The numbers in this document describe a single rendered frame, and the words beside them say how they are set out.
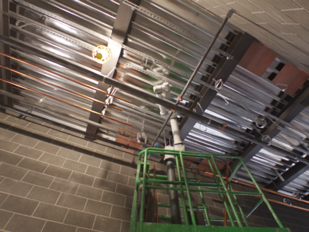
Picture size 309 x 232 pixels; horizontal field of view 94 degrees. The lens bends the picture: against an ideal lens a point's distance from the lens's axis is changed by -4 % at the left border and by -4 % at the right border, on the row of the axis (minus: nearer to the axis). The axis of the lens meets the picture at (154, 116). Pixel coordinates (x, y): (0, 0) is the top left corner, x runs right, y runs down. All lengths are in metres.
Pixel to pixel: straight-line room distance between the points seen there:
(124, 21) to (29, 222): 2.99
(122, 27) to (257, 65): 2.40
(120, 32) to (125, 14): 0.24
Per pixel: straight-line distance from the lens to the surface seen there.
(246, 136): 2.92
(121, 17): 2.59
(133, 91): 2.09
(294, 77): 3.93
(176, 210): 1.98
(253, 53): 3.27
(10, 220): 2.84
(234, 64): 2.93
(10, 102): 4.31
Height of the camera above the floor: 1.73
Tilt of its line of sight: 58 degrees up
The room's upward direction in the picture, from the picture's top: straight up
